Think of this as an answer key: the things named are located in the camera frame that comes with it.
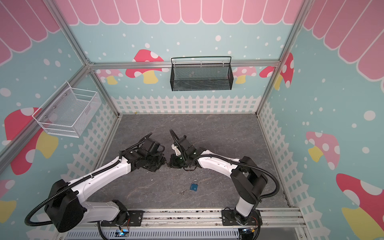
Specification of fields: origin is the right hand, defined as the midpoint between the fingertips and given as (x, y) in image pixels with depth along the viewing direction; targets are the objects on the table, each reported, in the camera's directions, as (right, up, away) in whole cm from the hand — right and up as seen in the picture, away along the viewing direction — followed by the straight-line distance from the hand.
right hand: (166, 164), depth 80 cm
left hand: (0, +1, +2) cm, 3 cm away
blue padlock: (+15, -13, +4) cm, 20 cm away
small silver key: (+8, -16, +3) cm, 18 cm away
